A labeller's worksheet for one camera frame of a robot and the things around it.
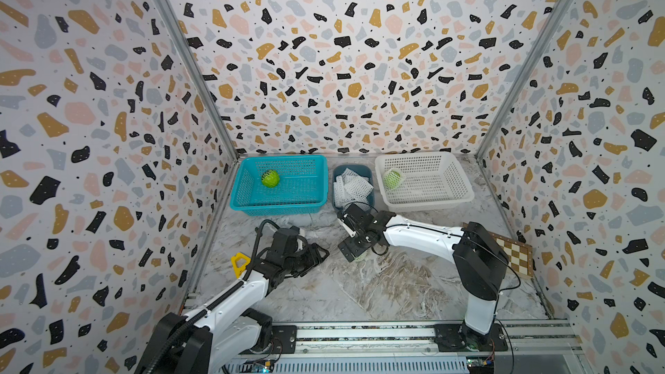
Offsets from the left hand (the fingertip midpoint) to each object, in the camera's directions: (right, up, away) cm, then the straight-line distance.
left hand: (328, 255), depth 83 cm
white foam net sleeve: (+29, +24, +23) cm, 44 cm away
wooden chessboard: (+65, -3, +4) cm, 66 cm away
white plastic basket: (+38, +24, +30) cm, 54 cm away
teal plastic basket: (-22, +22, +26) cm, 41 cm away
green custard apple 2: (+10, +1, -5) cm, 12 cm away
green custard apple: (+24, +25, +20) cm, 40 cm away
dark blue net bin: (+13, +28, +24) cm, 40 cm away
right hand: (+8, +2, +5) cm, 10 cm away
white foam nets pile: (+8, +21, +20) cm, 30 cm away
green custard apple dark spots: (-26, +25, +22) cm, 42 cm away
